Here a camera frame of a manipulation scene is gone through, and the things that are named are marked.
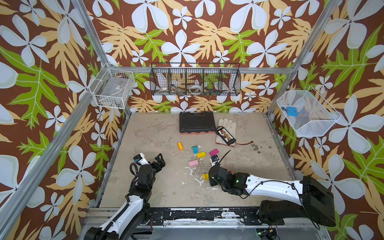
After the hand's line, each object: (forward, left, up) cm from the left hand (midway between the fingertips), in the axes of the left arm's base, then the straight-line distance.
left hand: (155, 155), depth 85 cm
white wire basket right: (+13, -86, +21) cm, 90 cm away
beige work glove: (+29, -51, -9) cm, 59 cm away
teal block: (+10, -24, -9) cm, 27 cm away
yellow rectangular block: (+6, -27, -9) cm, 29 cm away
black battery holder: (+21, -44, -7) cm, 49 cm away
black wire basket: (+46, -23, +21) cm, 56 cm away
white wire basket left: (+32, +26, +23) cm, 48 cm away
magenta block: (+9, -37, -12) cm, 40 cm away
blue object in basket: (+21, -80, +16) cm, 85 cm away
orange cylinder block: (+13, -14, -10) cm, 21 cm away
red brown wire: (+17, -64, -10) cm, 67 cm away
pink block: (0, -22, -9) cm, 24 cm away
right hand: (-9, -30, -3) cm, 32 cm away
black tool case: (+29, -25, -6) cm, 39 cm away
